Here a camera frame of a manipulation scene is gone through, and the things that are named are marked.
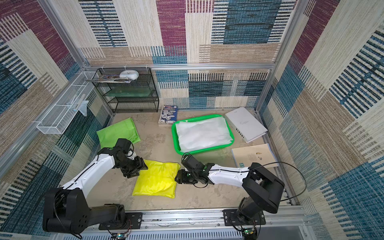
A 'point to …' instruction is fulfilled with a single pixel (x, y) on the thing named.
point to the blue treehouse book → (169, 114)
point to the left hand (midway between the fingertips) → (144, 168)
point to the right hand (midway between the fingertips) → (177, 179)
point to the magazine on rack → (112, 79)
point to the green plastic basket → (175, 138)
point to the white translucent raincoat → (203, 133)
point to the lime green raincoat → (108, 136)
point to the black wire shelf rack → (129, 90)
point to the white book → (248, 127)
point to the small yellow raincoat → (158, 180)
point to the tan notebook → (262, 154)
